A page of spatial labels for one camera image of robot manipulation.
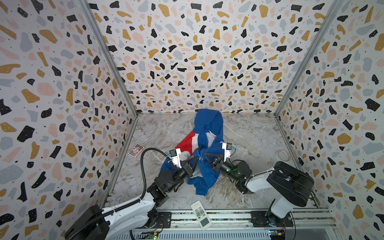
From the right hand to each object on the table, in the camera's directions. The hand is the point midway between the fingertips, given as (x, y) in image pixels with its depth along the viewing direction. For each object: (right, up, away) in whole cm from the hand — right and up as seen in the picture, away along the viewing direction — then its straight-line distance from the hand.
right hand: (203, 154), depth 72 cm
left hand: (-2, -1, -1) cm, 3 cm away
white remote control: (-1, -31, +3) cm, 31 cm away
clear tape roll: (+53, -6, +26) cm, 59 cm away
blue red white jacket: (+3, +5, +29) cm, 30 cm away
